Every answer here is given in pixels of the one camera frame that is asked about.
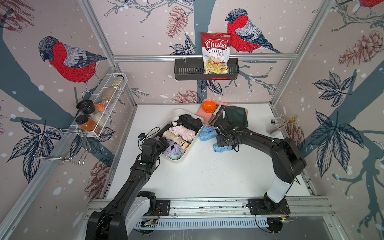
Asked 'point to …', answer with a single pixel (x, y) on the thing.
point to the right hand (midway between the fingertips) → (226, 140)
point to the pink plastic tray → (204, 116)
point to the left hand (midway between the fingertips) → (163, 138)
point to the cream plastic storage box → (189, 120)
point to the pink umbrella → (186, 134)
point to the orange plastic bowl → (209, 106)
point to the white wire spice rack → (105, 98)
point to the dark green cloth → (238, 115)
